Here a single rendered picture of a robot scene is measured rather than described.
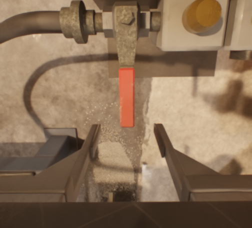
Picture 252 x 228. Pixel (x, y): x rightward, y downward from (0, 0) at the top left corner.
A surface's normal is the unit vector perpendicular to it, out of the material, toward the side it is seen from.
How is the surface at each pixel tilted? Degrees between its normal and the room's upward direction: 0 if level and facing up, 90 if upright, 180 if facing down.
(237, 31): 45
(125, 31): 0
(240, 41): 0
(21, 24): 28
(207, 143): 0
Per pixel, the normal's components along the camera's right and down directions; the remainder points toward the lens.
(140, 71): 0.00, 0.29
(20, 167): -0.01, -0.96
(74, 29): 0.00, 0.70
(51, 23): 0.12, 0.53
